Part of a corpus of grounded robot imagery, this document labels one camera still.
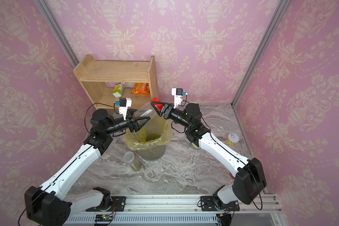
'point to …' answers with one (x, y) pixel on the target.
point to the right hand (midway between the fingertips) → (155, 103)
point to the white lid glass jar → (129, 157)
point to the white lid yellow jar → (232, 139)
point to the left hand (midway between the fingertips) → (147, 116)
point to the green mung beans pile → (152, 136)
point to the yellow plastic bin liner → (155, 133)
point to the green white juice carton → (118, 89)
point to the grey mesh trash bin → (152, 154)
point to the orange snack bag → (141, 88)
